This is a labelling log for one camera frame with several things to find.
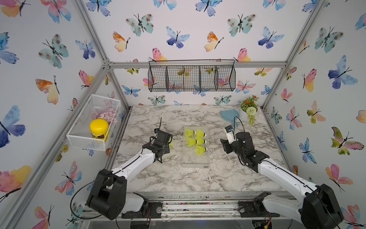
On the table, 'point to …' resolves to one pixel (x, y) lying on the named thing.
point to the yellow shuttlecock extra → (170, 145)
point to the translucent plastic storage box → (190, 159)
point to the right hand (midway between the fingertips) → (227, 136)
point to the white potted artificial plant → (249, 109)
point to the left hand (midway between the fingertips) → (164, 145)
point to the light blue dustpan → (230, 115)
